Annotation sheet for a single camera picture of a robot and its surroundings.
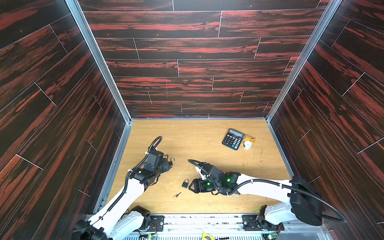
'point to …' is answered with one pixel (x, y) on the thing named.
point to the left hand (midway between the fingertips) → (166, 162)
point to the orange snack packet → (247, 137)
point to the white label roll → (247, 144)
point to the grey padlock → (185, 184)
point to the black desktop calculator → (233, 139)
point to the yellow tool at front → (206, 236)
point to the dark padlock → (170, 163)
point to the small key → (176, 195)
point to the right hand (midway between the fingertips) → (193, 185)
